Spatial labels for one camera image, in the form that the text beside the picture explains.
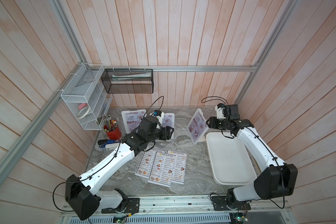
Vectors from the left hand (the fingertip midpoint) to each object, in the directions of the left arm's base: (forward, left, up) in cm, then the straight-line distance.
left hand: (168, 131), depth 74 cm
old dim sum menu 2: (-13, +4, -25) cm, 29 cm away
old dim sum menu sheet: (-14, -7, -26) cm, 30 cm away
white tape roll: (+13, +52, 0) cm, 54 cm away
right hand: (+11, -25, -4) cm, 28 cm away
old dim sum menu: (-10, +15, -26) cm, 31 cm away
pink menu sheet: (+13, -20, -13) cm, 27 cm away
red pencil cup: (+10, +37, -15) cm, 41 cm away
